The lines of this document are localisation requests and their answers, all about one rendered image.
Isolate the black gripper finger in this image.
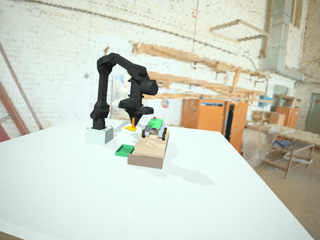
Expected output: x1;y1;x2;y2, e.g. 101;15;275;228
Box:
133;112;143;126
125;110;136;125

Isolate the tan sloped ramp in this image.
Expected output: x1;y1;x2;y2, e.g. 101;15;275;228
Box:
127;128;169;169

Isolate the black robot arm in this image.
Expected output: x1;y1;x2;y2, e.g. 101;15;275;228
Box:
90;53;158;130

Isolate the green wheeled trolley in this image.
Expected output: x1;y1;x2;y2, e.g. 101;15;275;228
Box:
141;118;167;140

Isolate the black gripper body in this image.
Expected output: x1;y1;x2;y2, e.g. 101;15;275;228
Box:
127;93;154;115

